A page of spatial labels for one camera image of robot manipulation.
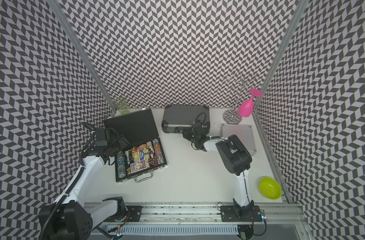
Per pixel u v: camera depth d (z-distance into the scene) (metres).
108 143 0.62
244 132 0.98
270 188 0.82
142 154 0.89
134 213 0.72
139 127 0.96
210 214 0.75
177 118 1.23
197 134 0.79
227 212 0.73
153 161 0.89
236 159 0.53
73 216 0.38
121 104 1.25
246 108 0.87
